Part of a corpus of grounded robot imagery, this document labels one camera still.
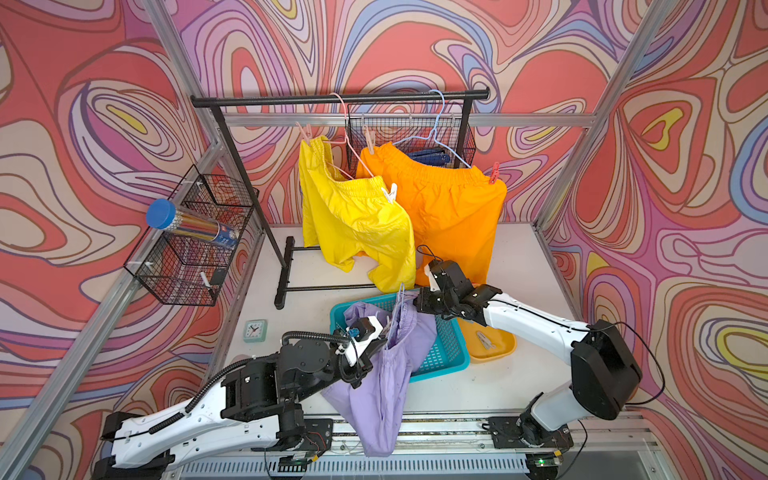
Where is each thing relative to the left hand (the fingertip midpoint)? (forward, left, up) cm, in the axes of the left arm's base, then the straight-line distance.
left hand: (387, 341), depth 59 cm
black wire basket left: (+20, +52, -1) cm, 56 cm away
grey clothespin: (+11, -29, -26) cm, 41 cm away
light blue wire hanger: (+13, -2, -14) cm, 19 cm away
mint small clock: (+16, +40, -27) cm, 51 cm away
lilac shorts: (-8, +2, -14) cm, 17 cm away
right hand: (+18, -8, -18) cm, 27 cm away
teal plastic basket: (+8, -18, -25) cm, 32 cm away
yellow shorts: (+33, +11, +3) cm, 35 cm away
